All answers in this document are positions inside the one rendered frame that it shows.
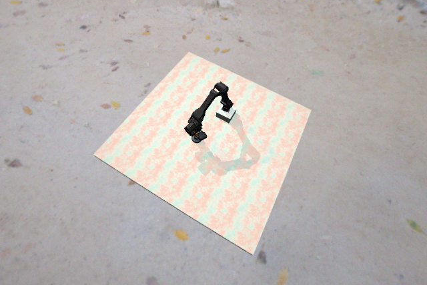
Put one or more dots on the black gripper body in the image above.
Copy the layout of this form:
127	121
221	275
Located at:
201	135

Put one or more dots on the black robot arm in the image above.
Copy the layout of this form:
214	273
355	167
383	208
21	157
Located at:
199	113

